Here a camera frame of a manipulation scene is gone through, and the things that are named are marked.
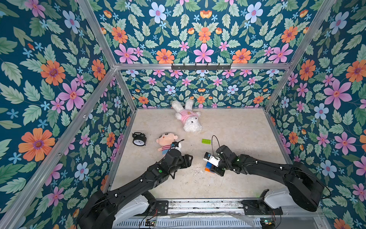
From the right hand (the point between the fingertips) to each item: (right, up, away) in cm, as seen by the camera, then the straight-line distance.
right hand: (212, 165), depth 85 cm
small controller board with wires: (-34, -25, -13) cm, 45 cm away
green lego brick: (-2, +13, +12) cm, 18 cm away
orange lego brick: (-3, -2, -1) cm, 4 cm away
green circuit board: (+27, -25, -14) cm, 39 cm away
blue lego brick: (-3, +3, -9) cm, 10 cm away
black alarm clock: (-48, +15, +8) cm, 51 cm away
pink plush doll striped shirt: (-30, +15, +6) cm, 34 cm away
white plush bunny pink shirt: (-14, +29, +16) cm, 36 cm away
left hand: (-12, +6, -4) cm, 14 cm away
